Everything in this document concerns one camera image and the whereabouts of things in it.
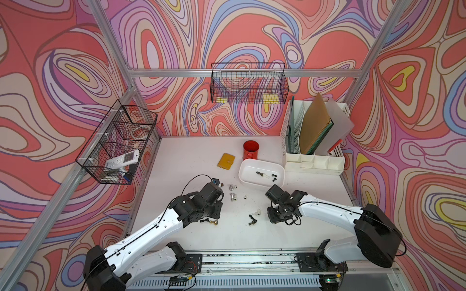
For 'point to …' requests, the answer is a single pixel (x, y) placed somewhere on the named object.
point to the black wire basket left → (112, 154)
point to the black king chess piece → (254, 220)
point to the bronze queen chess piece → (260, 173)
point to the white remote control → (130, 157)
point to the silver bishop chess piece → (232, 194)
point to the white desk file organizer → (329, 163)
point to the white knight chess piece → (258, 213)
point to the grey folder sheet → (342, 125)
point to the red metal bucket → (250, 150)
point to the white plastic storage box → (261, 173)
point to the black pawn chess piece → (275, 176)
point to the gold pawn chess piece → (215, 222)
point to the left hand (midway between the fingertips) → (220, 207)
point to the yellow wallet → (226, 161)
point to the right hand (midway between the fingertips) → (274, 223)
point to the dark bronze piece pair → (206, 219)
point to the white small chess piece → (245, 197)
